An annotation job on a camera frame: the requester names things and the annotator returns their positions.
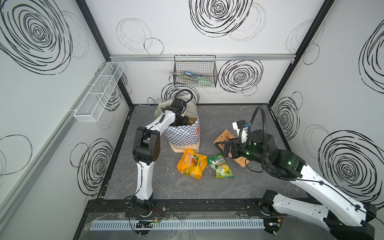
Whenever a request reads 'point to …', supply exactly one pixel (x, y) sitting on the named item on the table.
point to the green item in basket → (197, 80)
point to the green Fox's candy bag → (223, 169)
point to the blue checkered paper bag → (185, 138)
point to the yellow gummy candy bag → (192, 164)
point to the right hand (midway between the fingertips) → (220, 143)
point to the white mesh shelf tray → (89, 108)
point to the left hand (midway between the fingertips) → (184, 121)
